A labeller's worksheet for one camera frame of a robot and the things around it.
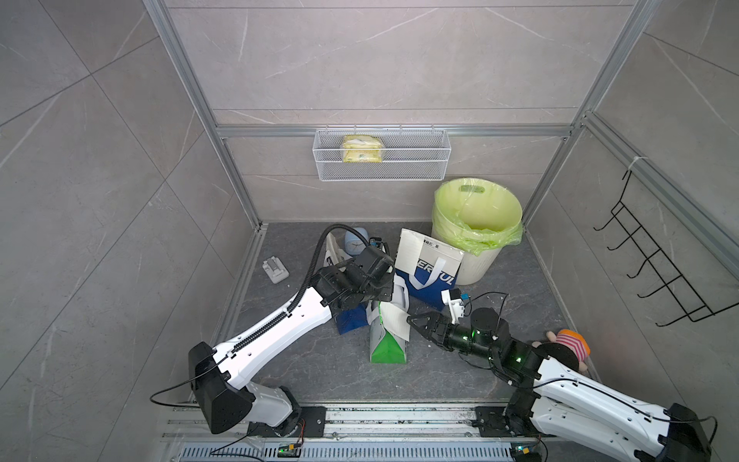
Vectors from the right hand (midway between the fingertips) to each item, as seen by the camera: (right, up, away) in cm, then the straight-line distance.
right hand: (414, 326), depth 70 cm
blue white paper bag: (-16, -1, +16) cm, 23 cm away
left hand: (-6, +12, +3) cm, 14 cm away
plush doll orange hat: (+47, -7, +11) cm, 49 cm away
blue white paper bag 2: (+6, +14, +15) cm, 22 cm away
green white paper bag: (-6, +1, -2) cm, 7 cm away
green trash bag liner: (+26, +31, +28) cm, 49 cm away
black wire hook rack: (+57, +7, -12) cm, 58 cm away
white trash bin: (+23, +12, +23) cm, 35 cm away
